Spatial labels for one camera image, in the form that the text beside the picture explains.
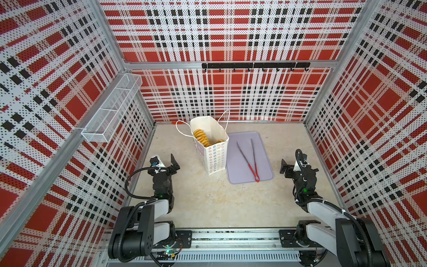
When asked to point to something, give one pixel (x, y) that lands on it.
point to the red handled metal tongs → (257, 178)
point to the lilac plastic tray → (238, 171)
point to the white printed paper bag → (210, 139)
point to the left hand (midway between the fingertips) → (164, 160)
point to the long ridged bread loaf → (202, 137)
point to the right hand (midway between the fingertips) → (292, 161)
